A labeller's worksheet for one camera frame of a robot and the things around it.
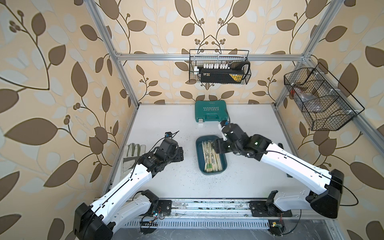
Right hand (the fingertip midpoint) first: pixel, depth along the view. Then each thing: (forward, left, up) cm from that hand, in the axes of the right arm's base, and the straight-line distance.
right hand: (216, 144), depth 75 cm
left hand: (0, +20, -5) cm, 20 cm away
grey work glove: (+7, +50, -19) cm, 54 cm away
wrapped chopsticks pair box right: (-1, -2, -19) cm, 19 cm away
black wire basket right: (+12, -55, +14) cm, 58 cm away
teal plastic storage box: (+1, +8, -17) cm, 19 cm away
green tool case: (+38, -1, -15) cm, 41 cm away
